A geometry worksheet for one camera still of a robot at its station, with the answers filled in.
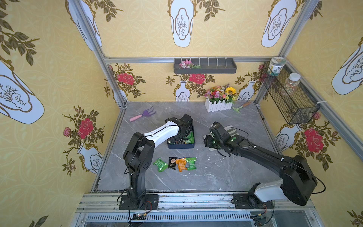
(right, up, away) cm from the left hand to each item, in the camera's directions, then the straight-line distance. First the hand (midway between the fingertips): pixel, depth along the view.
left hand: (173, 135), depth 93 cm
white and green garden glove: (+41, +2, +8) cm, 42 cm away
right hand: (+22, -1, -7) cm, 23 cm away
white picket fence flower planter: (+33, +26, +13) cm, 44 cm away
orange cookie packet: (+5, -17, -6) cm, 19 cm away
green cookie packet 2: (-6, -17, -8) cm, 20 cm away
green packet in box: (+12, -3, +2) cm, 12 cm away
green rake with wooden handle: (+51, +17, +22) cm, 58 cm away
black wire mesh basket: (+73, +20, -12) cm, 77 cm away
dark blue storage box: (0, -4, -8) cm, 9 cm away
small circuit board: (-16, -39, -21) cm, 47 cm away
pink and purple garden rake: (-25, +15, +23) cm, 37 cm away
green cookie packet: (+11, -16, -8) cm, 21 cm away
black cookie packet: (0, -16, -7) cm, 18 cm away
